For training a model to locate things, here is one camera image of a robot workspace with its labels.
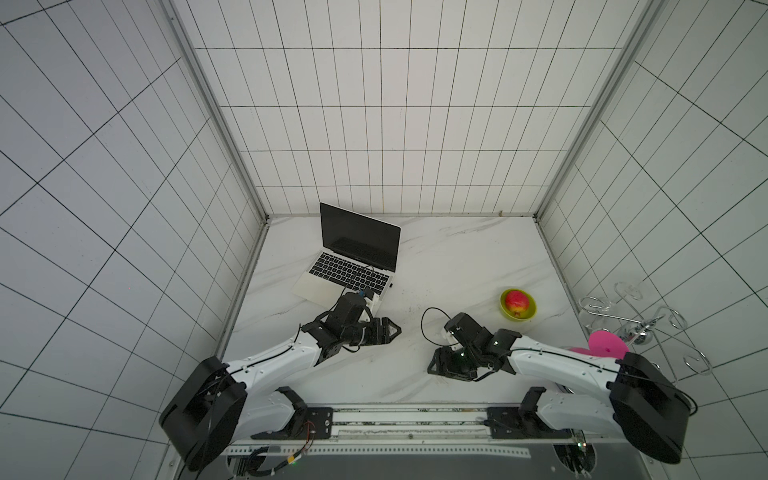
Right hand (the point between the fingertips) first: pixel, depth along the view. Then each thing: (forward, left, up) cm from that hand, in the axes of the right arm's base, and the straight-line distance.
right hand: (428, 375), depth 79 cm
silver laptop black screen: (+42, +25, -2) cm, 49 cm away
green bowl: (+19, -31, 0) cm, 36 cm away
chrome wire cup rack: (+7, -38, +27) cm, 47 cm away
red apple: (+22, -27, +3) cm, 35 cm away
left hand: (+8, +12, +5) cm, 15 cm away
